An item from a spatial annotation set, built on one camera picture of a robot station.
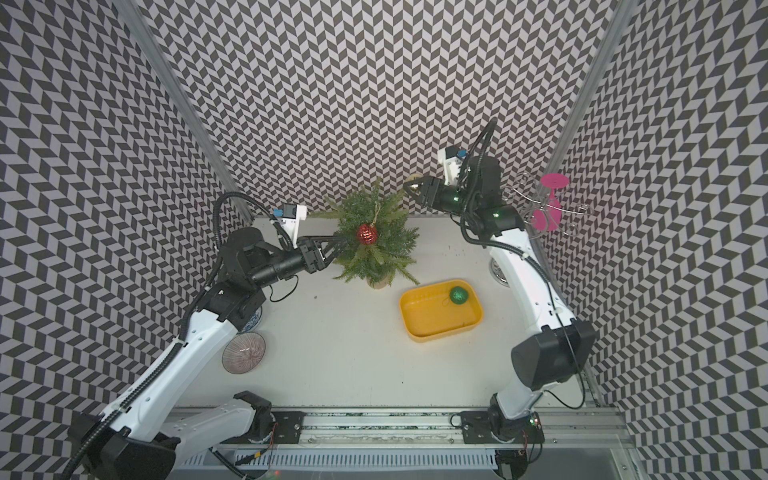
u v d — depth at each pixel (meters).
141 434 0.38
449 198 0.61
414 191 0.68
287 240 0.57
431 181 0.62
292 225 0.59
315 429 0.74
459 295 0.93
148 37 0.75
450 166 0.64
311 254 0.57
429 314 0.88
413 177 0.69
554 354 0.42
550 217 0.75
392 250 0.81
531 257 0.48
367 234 0.71
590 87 0.79
